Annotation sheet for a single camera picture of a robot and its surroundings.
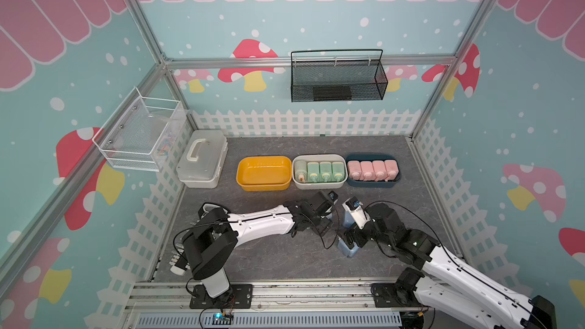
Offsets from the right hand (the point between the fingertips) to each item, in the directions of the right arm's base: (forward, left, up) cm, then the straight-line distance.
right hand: (346, 222), depth 78 cm
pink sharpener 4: (+27, -25, -6) cm, 37 cm away
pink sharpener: (+27, -8, -6) cm, 29 cm away
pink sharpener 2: (+25, -14, -6) cm, 29 cm away
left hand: (+4, +8, -7) cm, 11 cm away
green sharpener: (+25, +10, -5) cm, 28 cm away
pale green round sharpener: (+26, +15, -5) cm, 30 cm away
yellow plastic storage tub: (+30, +33, -12) cm, 46 cm away
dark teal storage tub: (+33, -15, -5) cm, 37 cm away
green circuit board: (-26, +41, -15) cm, 51 cm away
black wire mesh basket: (+54, -1, +23) cm, 59 cm away
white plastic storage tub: (+36, +7, -8) cm, 37 cm away
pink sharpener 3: (+27, -19, -6) cm, 34 cm away
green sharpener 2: (+25, +5, -4) cm, 26 cm away
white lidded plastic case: (+33, +60, -4) cm, 68 cm away
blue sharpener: (-7, -1, -10) cm, 12 cm away
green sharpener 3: (+25, -1, -5) cm, 26 cm away
